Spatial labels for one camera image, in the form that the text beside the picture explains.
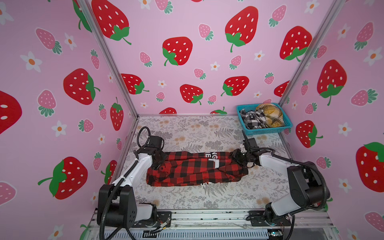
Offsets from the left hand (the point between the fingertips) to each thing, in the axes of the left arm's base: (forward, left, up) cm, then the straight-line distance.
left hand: (163, 158), depth 88 cm
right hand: (+3, -41, -3) cm, 41 cm away
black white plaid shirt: (+32, -62, +1) cm, 70 cm away
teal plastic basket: (+28, -85, +1) cm, 89 cm away
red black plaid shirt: (-4, -13, -4) cm, 14 cm away
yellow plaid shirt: (+34, -76, +3) cm, 83 cm away
